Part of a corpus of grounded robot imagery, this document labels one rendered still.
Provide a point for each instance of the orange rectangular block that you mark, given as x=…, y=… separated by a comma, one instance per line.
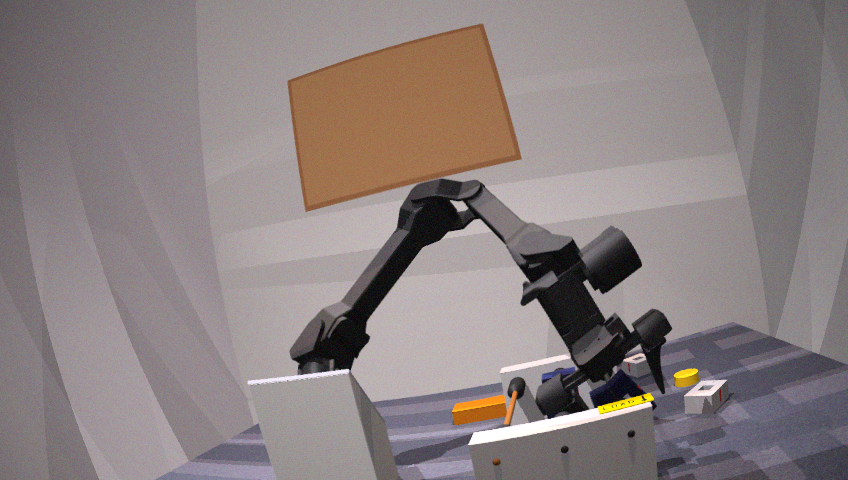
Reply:
x=479, y=410

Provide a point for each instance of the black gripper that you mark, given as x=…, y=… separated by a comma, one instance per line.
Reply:
x=558, y=393

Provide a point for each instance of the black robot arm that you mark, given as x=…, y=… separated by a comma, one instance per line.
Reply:
x=553, y=264

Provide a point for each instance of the yellow short cylinder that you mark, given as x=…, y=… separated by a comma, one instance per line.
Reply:
x=686, y=377

